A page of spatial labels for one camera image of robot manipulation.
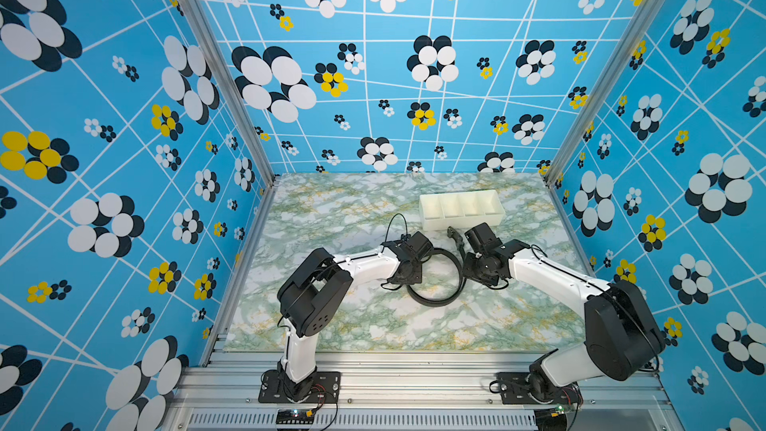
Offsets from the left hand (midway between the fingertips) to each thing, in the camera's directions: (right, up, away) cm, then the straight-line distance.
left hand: (417, 274), depth 93 cm
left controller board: (-32, -30, -21) cm, 48 cm away
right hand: (+16, +2, -3) cm, 17 cm away
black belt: (+13, -3, -4) cm, 14 cm away
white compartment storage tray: (+16, +20, +12) cm, 29 cm away
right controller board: (+30, -29, -22) cm, 48 cm away
